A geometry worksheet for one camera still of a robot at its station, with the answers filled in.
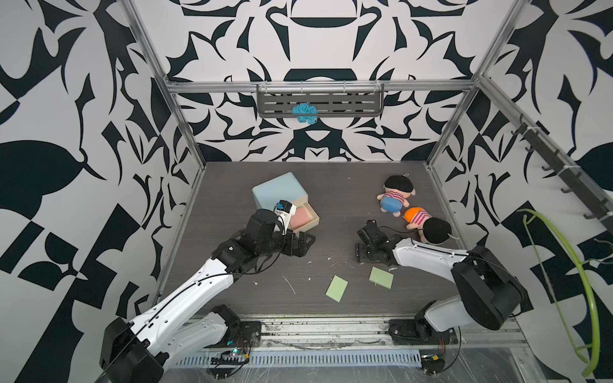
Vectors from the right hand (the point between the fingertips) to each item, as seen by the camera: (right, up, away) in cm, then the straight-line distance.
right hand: (365, 250), depth 92 cm
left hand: (-23, +11, -17) cm, 31 cm away
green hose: (+39, -13, -38) cm, 56 cm away
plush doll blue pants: (+16, +23, +10) cm, 29 cm away
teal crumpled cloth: (-22, +53, -2) cm, 58 cm away
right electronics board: (+15, -28, -21) cm, 38 cm away
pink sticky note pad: (-25, +12, +2) cm, 28 cm away
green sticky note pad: (-12, -11, -9) cm, 18 cm away
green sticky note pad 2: (+5, -8, -6) cm, 11 cm away
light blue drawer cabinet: (-30, +24, 0) cm, 39 cm away
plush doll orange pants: (+25, +8, 0) cm, 26 cm away
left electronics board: (-46, -29, -23) cm, 59 cm away
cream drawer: (-20, +13, -1) cm, 24 cm away
